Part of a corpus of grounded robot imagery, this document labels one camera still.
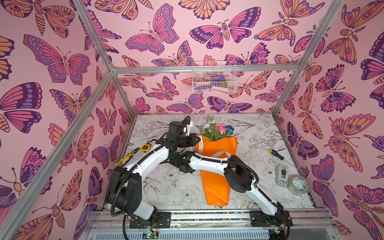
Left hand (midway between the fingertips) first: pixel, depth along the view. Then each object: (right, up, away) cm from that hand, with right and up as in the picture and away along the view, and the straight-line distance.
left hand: (202, 138), depth 82 cm
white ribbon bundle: (0, -6, +4) cm, 8 cm away
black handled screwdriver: (+51, -14, +12) cm, 54 cm away
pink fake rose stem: (+15, +5, +23) cm, 28 cm away
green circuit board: (-26, -47, -9) cm, 54 cm away
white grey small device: (+46, -22, +3) cm, 51 cm away
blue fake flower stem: (+20, +4, +22) cm, 30 cm away
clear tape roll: (+55, -27, +3) cm, 61 cm away
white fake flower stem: (+6, +6, +24) cm, 25 cm away
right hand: (-4, -12, +11) cm, 16 cm away
